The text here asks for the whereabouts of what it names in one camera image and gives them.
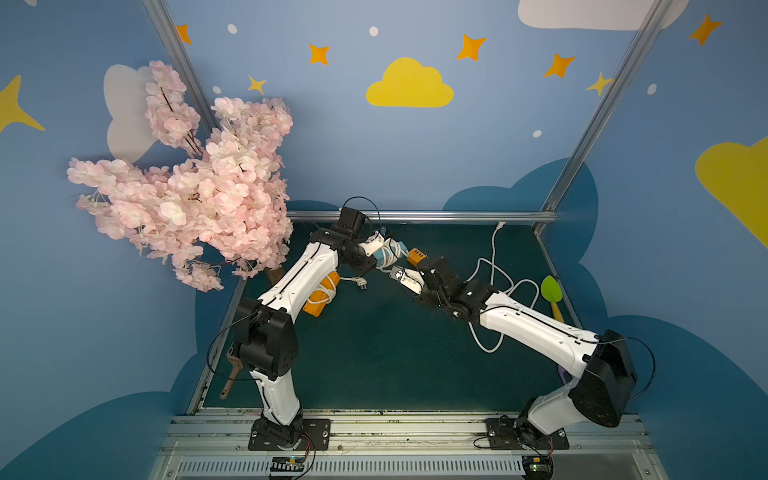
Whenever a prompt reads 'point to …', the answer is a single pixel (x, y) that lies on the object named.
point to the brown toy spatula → (238, 366)
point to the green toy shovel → (552, 291)
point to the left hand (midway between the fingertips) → (368, 255)
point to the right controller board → (537, 467)
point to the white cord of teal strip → (390, 254)
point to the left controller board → (287, 464)
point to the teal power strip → (404, 252)
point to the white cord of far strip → (511, 286)
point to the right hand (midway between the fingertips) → (427, 270)
